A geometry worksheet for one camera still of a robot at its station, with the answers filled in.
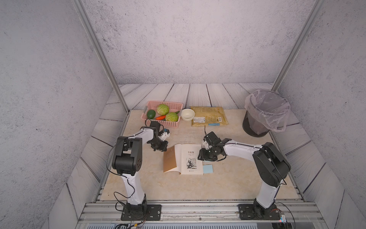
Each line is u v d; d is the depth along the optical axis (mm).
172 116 1076
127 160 515
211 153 787
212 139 758
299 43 828
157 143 845
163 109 1120
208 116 1147
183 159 916
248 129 1050
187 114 1140
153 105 1188
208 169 867
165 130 928
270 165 485
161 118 1124
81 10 714
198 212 745
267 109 1000
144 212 665
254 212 648
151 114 1140
